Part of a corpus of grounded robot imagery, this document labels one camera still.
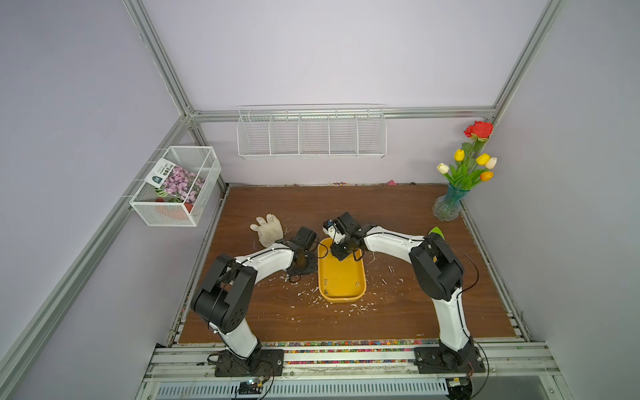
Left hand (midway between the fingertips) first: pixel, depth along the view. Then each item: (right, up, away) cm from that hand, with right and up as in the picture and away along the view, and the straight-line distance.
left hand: (308, 269), depth 92 cm
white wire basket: (-44, +23, -17) cm, 53 cm away
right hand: (+10, +7, +6) cm, 14 cm away
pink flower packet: (-39, +32, -17) cm, 53 cm away
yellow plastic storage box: (+12, -4, -3) cm, 12 cm away
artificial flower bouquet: (+59, +37, -3) cm, 70 cm away
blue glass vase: (+57, +23, +10) cm, 62 cm away
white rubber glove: (-18, +13, +13) cm, 26 cm away
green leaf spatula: (+53, +14, +12) cm, 56 cm away
